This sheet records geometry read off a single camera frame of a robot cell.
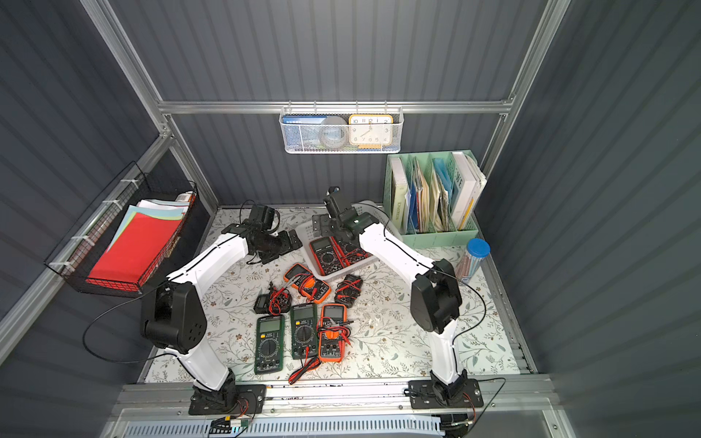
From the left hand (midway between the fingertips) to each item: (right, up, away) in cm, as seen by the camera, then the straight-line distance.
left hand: (288, 246), depth 91 cm
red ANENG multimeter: (+12, -4, +9) cm, 15 cm away
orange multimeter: (+15, -25, -10) cm, 31 cm away
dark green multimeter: (+6, -25, -6) cm, 26 cm away
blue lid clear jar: (+59, -1, -9) cm, 60 cm away
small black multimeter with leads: (+20, -15, +1) cm, 25 cm away
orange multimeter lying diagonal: (+8, -14, +1) cm, 16 cm away
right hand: (+16, +9, -3) cm, 18 cm away
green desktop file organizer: (+50, +17, +5) cm, 54 cm away
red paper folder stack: (-36, +4, -16) cm, 39 cm away
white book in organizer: (+61, +21, +1) cm, 65 cm away
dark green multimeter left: (-3, -29, -10) cm, 31 cm away
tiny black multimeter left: (-3, -17, -3) cm, 18 cm away
